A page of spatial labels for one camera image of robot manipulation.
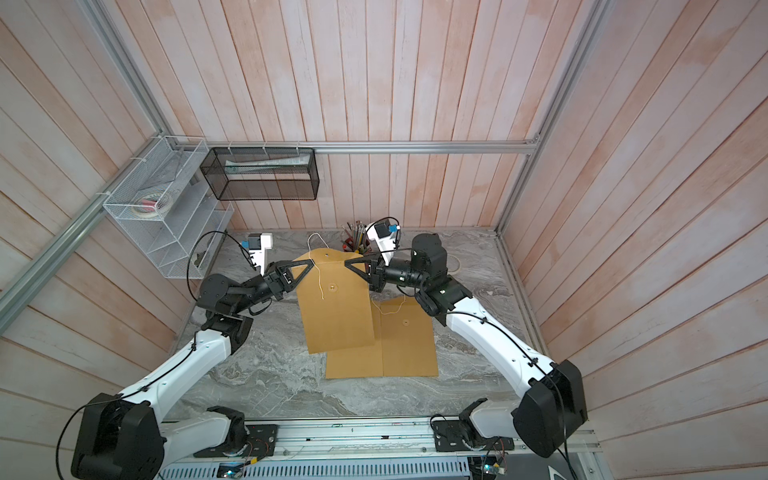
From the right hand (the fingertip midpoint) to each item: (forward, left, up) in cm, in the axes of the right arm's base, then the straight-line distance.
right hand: (346, 264), depth 67 cm
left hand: (-1, +7, 0) cm, 7 cm away
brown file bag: (-6, +2, -6) cm, 9 cm away
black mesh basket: (+49, +36, -9) cm, 61 cm away
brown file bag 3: (-3, -16, -34) cm, 38 cm away
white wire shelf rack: (+10, +45, -4) cm, 47 cm away
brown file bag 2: (-11, -1, -32) cm, 33 cm away
